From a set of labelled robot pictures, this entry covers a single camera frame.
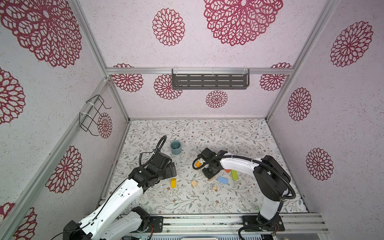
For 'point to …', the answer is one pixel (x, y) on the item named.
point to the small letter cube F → (214, 186)
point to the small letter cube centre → (194, 183)
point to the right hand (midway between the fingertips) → (207, 172)
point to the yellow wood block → (173, 183)
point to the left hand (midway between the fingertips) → (167, 172)
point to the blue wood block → (223, 180)
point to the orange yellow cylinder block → (198, 164)
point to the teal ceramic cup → (176, 147)
